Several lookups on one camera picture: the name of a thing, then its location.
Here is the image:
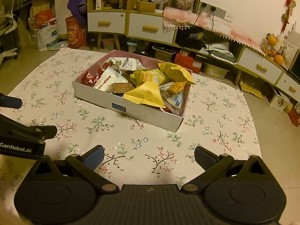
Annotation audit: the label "white blue snack packet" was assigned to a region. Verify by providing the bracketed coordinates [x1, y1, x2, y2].
[159, 82, 184, 109]

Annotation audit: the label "pink and silver cardboard box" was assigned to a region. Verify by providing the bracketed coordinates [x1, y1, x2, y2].
[73, 50, 194, 132]

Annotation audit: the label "clear plastic storage bin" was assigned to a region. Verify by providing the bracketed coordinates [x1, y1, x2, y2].
[203, 63, 229, 79]

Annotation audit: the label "red box under cabinet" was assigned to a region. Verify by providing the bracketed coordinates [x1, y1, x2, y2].
[174, 53, 202, 74]

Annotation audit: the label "white printed snack bag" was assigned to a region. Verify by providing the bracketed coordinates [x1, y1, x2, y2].
[107, 57, 145, 72]

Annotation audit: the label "oranges on cabinet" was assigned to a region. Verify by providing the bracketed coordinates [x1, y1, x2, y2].
[260, 33, 284, 66]

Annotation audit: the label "large yellow snack bag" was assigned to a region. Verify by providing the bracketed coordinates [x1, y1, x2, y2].
[158, 62, 195, 85]

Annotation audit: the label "gold snack bar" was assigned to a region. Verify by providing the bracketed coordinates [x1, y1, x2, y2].
[166, 81, 187, 95]

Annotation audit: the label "purple hat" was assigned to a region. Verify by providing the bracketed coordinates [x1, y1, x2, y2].
[67, 0, 87, 24]

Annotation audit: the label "white and wood cabinet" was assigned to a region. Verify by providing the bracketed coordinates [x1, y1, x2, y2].
[87, 0, 299, 100]

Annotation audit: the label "pink cloth on cabinet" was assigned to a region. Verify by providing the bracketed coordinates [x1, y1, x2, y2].
[163, 7, 264, 55]

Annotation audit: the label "white plastic shopping bag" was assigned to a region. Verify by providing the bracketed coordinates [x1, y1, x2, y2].
[36, 24, 59, 51]

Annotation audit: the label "yellow chips snack bag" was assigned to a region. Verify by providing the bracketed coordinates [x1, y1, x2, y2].
[130, 68, 170, 86]

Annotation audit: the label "white office chair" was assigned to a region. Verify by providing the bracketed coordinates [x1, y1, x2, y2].
[0, 14, 18, 64]

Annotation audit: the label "yellow egg carton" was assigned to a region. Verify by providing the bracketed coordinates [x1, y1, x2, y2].
[238, 79, 263, 99]

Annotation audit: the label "red snack packet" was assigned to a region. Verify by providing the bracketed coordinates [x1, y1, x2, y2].
[81, 62, 114, 87]

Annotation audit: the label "floral tablecloth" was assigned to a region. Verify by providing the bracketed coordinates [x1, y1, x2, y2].
[1, 48, 261, 186]

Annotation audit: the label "brown beef snack packet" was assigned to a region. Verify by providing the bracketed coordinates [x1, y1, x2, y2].
[107, 83, 135, 94]

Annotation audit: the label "orange red round bag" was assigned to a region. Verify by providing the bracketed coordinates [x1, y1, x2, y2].
[65, 16, 87, 49]

